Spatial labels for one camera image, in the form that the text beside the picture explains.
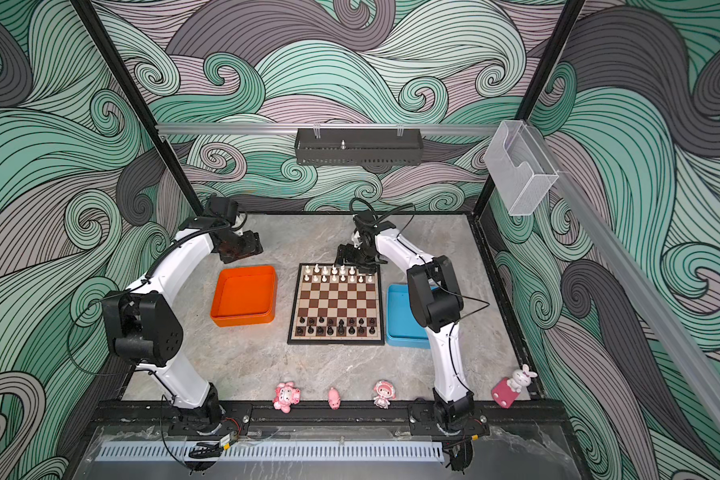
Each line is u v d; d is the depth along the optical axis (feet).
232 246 2.48
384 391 2.44
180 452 2.28
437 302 1.85
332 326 2.85
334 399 2.48
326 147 3.12
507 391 2.51
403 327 2.93
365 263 2.85
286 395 2.43
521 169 2.57
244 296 3.27
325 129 3.09
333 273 3.28
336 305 3.03
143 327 1.51
